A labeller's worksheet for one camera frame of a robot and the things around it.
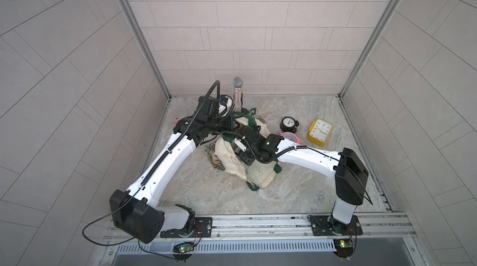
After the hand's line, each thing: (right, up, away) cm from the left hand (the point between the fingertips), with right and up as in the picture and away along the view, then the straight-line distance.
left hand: (241, 122), depth 74 cm
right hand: (0, -14, +9) cm, 16 cm away
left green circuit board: (-20, -43, -9) cm, 49 cm away
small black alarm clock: (+25, -3, +26) cm, 36 cm away
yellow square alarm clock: (+40, -7, +23) cm, 47 cm away
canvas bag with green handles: (+7, -25, +8) cm, 27 cm away
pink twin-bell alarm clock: (+26, -9, +21) cm, 35 cm away
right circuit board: (+38, -46, -6) cm, 60 cm away
